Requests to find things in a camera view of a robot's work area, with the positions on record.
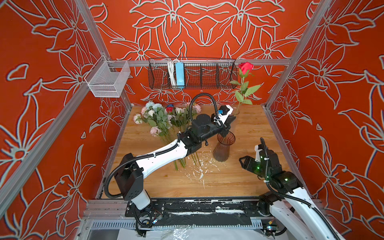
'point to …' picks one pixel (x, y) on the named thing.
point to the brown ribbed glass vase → (221, 152)
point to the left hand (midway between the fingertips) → (234, 114)
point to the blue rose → (170, 105)
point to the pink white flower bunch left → (155, 115)
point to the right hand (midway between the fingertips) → (241, 160)
